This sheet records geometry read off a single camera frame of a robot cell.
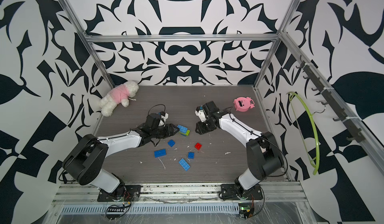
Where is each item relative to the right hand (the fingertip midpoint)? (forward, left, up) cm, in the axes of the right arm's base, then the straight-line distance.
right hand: (198, 127), depth 88 cm
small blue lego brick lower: (-14, +5, -7) cm, 16 cm away
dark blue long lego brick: (-12, +22, -8) cm, 27 cm away
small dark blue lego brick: (-6, +16, -7) cm, 19 cm away
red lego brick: (-8, +1, -7) cm, 11 cm away
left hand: (+1, +13, -1) cm, 13 cm away
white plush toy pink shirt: (+26, +54, +1) cm, 60 cm away
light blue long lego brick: (-18, +8, -8) cm, 22 cm away
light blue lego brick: (+1, +10, -4) cm, 10 cm away
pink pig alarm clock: (+21, -31, -6) cm, 38 cm away
